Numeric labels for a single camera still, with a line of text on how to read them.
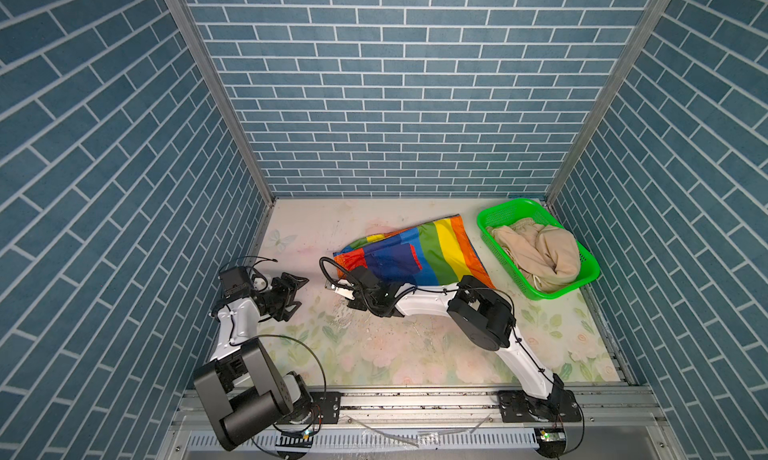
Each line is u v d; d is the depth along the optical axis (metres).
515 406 0.74
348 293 0.80
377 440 0.71
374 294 0.74
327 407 0.74
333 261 0.68
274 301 0.72
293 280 0.77
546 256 0.95
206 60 0.82
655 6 0.72
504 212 1.12
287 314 0.80
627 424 0.76
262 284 0.75
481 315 0.56
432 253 1.02
